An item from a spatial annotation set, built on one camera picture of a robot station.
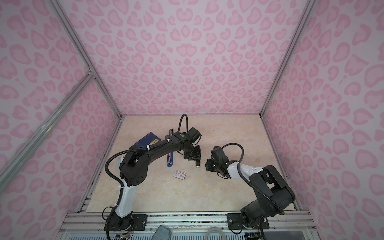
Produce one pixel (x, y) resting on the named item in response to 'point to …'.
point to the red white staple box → (180, 175)
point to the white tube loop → (213, 229)
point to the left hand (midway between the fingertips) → (202, 156)
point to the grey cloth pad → (162, 233)
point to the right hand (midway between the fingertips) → (207, 164)
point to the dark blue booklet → (147, 140)
